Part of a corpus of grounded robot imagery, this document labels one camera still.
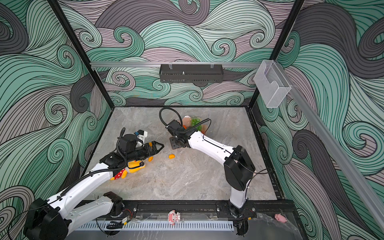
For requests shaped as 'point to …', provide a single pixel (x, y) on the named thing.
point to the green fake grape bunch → (194, 121)
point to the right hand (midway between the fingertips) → (176, 142)
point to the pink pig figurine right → (281, 218)
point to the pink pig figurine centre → (173, 217)
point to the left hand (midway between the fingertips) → (160, 147)
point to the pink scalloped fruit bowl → (187, 120)
